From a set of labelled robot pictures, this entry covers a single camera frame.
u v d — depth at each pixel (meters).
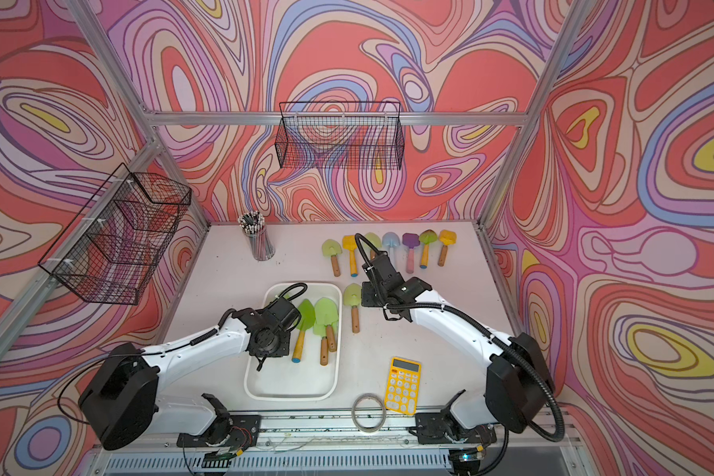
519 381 0.41
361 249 0.63
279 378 0.80
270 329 0.63
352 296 0.97
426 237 1.12
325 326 0.91
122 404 0.41
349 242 1.23
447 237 1.14
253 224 0.96
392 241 1.12
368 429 0.73
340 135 0.96
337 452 0.71
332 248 1.11
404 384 0.80
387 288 0.61
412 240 1.12
